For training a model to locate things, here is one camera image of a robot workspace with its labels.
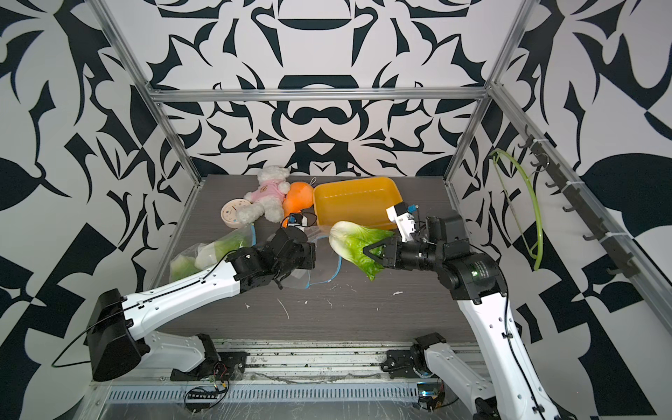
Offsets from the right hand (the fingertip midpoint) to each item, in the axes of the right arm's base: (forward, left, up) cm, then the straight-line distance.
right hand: (365, 248), depth 61 cm
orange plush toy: (+37, +21, -25) cm, 50 cm away
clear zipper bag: (+10, +52, -22) cm, 58 cm away
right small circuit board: (-26, -18, -33) cm, 46 cm away
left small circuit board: (-25, +44, -35) cm, 61 cm away
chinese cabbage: (+3, +3, -1) cm, 5 cm away
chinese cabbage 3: (+10, +46, -19) cm, 51 cm away
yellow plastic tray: (+43, -5, -35) cm, 55 cm away
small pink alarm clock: (+33, +49, -29) cm, 66 cm away
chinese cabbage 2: (+8, +56, -23) cm, 61 cm away
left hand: (+9, +13, -13) cm, 21 cm away
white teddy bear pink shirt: (+36, +34, -24) cm, 55 cm away
